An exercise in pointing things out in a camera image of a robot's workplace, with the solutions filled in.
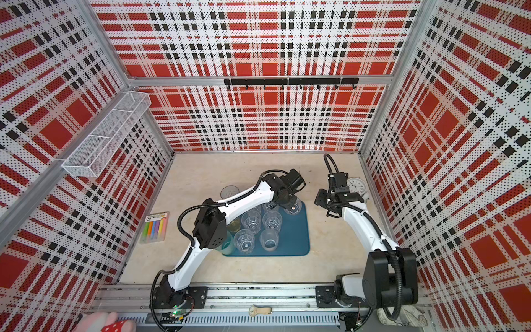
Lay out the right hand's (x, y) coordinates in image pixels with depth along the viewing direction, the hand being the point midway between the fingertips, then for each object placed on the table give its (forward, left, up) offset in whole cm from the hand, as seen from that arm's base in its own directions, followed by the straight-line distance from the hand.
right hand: (323, 199), depth 87 cm
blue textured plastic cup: (+5, +42, -1) cm, 42 cm away
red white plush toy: (-42, +74, -5) cm, 86 cm away
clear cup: (-2, +12, -4) cm, 13 cm away
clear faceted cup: (-4, +32, -11) cm, 34 cm away
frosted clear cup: (-13, +23, -10) cm, 29 cm away
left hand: (+2, +15, -4) cm, 15 cm away
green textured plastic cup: (-20, +39, -1) cm, 44 cm away
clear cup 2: (-5, +22, -8) cm, 24 cm away
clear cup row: (-14, +34, -10) cm, 38 cm away
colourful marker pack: (-8, +75, -10) cm, 76 cm away
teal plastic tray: (-11, +13, -12) cm, 21 cm away
